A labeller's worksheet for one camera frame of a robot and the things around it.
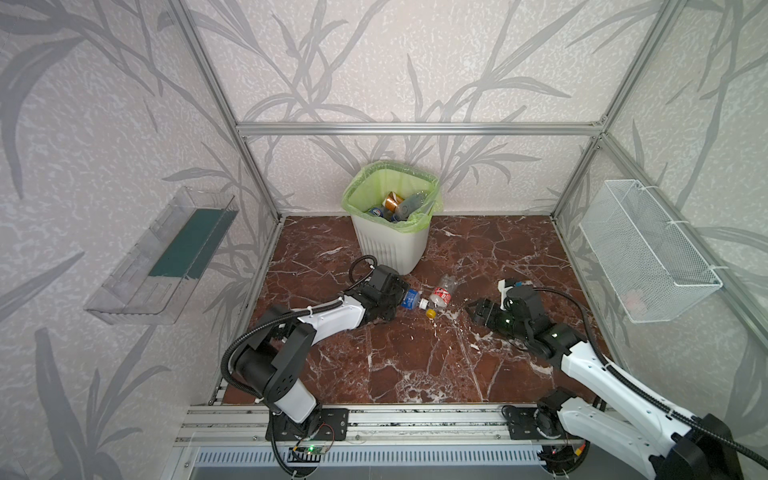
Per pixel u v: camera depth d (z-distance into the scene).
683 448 0.39
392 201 0.99
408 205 0.92
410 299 0.91
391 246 0.87
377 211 0.98
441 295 0.91
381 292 0.71
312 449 0.71
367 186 0.94
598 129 0.94
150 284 0.64
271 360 0.45
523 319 0.63
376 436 0.72
